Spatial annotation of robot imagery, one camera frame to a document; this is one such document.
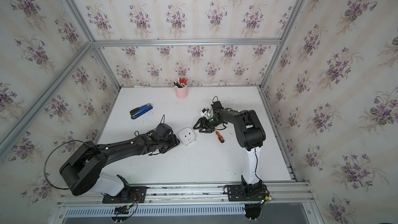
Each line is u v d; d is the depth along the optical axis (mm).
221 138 905
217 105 864
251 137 540
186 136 898
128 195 710
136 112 1012
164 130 693
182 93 1119
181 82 1103
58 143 734
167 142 776
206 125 863
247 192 649
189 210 765
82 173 424
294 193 759
